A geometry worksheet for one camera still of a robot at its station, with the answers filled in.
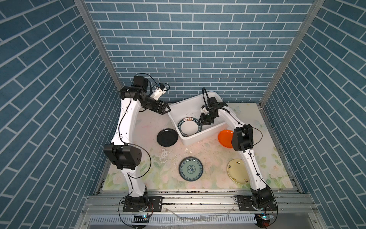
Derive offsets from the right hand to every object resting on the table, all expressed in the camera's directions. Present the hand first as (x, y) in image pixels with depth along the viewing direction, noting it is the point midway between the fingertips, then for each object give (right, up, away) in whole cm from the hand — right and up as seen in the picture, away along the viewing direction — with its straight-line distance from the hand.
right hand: (198, 122), depth 104 cm
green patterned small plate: (-6, -28, -18) cm, 34 cm away
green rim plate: (-7, -3, +2) cm, 8 cm away
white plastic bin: (-5, +11, +2) cm, 13 cm away
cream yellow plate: (+23, -29, -18) cm, 42 cm away
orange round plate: (+18, -11, -6) cm, 22 cm away
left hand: (-21, +10, -25) cm, 34 cm away
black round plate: (-22, -11, -5) cm, 25 cm away
